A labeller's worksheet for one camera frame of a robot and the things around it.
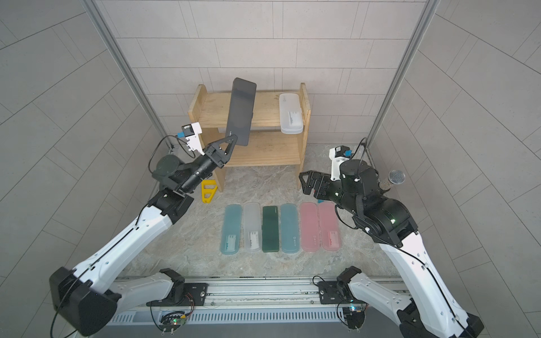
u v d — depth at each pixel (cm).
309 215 91
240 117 62
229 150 58
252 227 87
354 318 68
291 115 68
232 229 87
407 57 82
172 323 65
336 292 71
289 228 87
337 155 52
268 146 89
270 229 86
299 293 72
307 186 52
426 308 35
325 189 51
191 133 54
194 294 71
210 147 55
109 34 76
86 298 36
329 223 89
